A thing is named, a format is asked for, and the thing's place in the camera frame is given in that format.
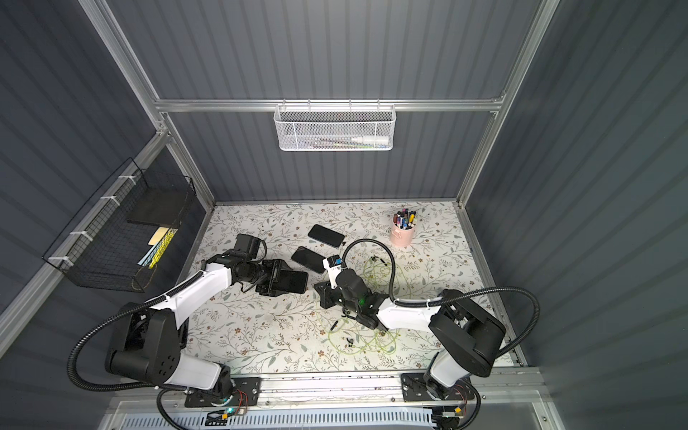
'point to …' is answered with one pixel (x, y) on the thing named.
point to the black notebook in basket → (161, 205)
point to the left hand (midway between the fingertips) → (295, 277)
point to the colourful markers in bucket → (405, 219)
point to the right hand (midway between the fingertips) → (317, 286)
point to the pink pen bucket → (400, 236)
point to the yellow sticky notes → (158, 236)
